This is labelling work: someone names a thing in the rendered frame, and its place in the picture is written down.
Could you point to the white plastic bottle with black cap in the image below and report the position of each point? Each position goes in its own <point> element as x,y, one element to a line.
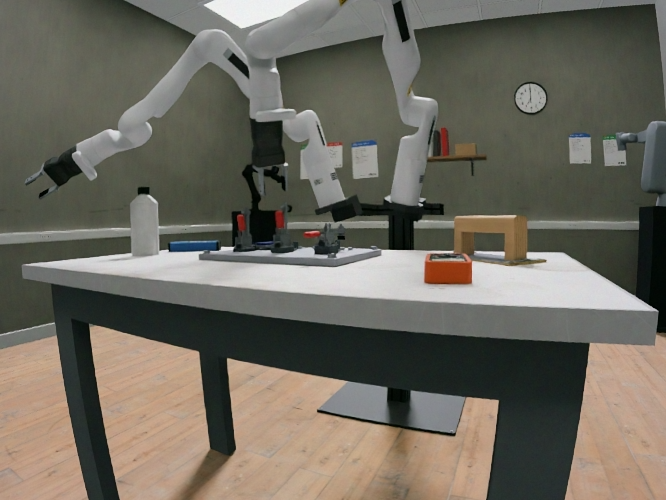
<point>144,224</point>

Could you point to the orange digital multimeter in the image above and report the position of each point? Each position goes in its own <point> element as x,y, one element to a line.
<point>442,268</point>

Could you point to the blue spirit level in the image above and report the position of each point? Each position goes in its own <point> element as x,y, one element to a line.
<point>194,246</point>

